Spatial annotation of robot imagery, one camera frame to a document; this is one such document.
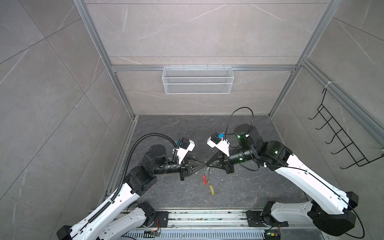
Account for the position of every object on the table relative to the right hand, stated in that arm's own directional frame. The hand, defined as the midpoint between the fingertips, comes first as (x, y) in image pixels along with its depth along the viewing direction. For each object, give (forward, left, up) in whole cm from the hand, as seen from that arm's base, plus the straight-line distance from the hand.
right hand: (208, 162), depth 59 cm
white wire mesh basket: (+63, +2, -3) cm, 63 cm away
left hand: (-1, +2, +2) cm, 3 cm away
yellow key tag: (-5, -2, -17) cm, 18 cm away
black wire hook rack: (+6, -62, -1) cm, 63 cm away
